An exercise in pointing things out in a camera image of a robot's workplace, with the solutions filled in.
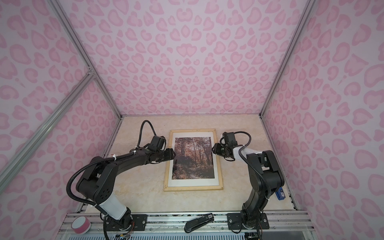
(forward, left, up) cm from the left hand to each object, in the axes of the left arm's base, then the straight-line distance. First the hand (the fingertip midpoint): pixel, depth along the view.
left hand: (173, 152), depth 93 cm
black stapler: (-38, -13, 0) cm, 40 cm away
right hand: (+3, -26, -1) cm, 27 cm away
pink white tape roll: (-37, +39, +1) cm, 54 cm away
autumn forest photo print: (-2, -12, -4) cm, 13 cm away
